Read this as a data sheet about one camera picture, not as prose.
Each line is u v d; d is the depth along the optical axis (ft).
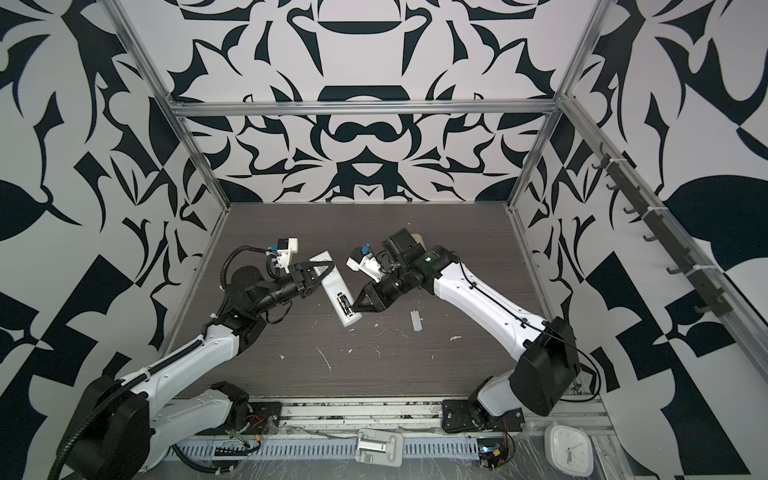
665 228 1.81
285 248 2.32
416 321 2.95
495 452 2.33
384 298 2.09
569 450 2.23
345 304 2.30
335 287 2.33
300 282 2.15
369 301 2.14
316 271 2.34
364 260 2.17
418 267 1.78
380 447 2.25
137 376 1.44
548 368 1.34
